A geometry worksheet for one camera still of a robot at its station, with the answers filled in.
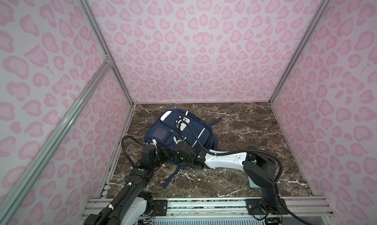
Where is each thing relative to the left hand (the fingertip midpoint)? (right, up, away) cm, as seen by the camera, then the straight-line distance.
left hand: (171, 147), depth 84 cm
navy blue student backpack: (-2, +11, +9) cm, 14 cm away
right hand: (+1, -3, 0) cm, 3 cm away
